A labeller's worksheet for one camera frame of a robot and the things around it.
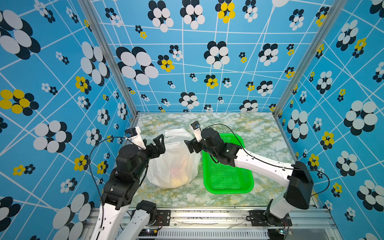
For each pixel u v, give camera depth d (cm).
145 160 52
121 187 42
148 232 72
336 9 68
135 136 52
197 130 64
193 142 66
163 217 73
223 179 87
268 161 48
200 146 67
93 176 42
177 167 82
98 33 76
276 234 71
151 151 55
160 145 56
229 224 72
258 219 73
